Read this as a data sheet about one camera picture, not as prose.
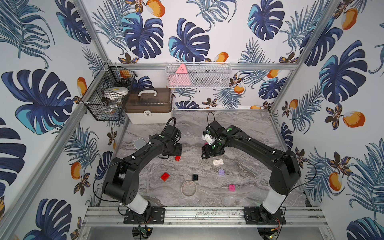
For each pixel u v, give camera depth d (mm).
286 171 456
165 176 864
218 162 919
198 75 925
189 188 837
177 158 943
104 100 922
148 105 1018
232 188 817
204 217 750
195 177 857
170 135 712
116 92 799
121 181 449
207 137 782
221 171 880
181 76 899
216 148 704
